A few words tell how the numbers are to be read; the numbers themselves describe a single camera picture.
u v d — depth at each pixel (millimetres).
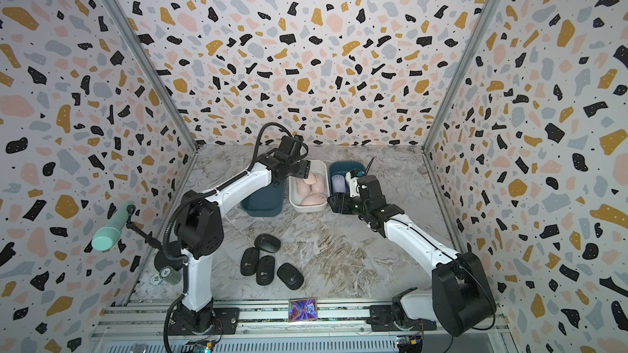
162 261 818
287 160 704
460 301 421
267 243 878
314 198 1008
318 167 1058
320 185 1032
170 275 763
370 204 657
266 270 812
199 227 517
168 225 997
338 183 1041
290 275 802
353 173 783
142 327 742
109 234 537
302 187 1034
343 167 1067
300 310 748
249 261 830
